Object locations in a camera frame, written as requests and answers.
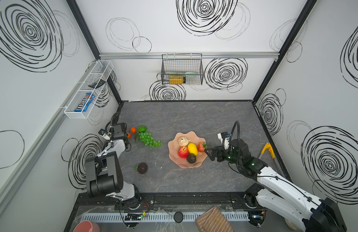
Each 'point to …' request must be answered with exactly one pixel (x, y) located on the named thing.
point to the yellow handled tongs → (267, 146)
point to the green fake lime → (141, 129)
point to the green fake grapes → (146, 138)
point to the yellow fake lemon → (192, 149)
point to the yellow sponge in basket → (176, 79)
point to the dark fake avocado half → (141, 168)
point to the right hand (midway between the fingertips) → (209, 149)
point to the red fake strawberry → (201, 147)
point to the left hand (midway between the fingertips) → (116, 138)
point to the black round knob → (178, 217)
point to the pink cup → (83, 226)
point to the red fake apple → (183, 152)
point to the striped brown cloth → (213, 220)
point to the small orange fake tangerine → (133, 130)
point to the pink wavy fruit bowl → (173, 147)
